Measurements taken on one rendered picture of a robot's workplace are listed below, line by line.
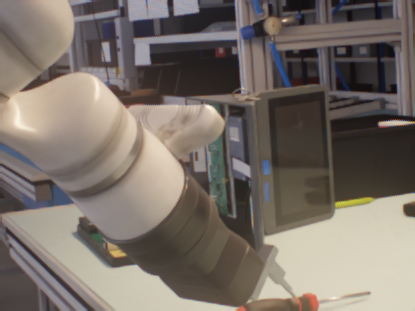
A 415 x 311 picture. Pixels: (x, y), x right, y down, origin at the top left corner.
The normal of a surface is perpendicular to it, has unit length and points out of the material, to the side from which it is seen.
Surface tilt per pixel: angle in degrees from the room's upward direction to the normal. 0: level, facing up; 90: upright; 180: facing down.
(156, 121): 50
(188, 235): 103
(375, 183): 90
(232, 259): 76
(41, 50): 125
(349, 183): 90
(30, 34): 111
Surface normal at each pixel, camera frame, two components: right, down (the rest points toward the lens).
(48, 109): -0.15, -0.68
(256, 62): 0.37, 0.09
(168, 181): 0.80, -0.04
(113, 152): 0.62, 0.25
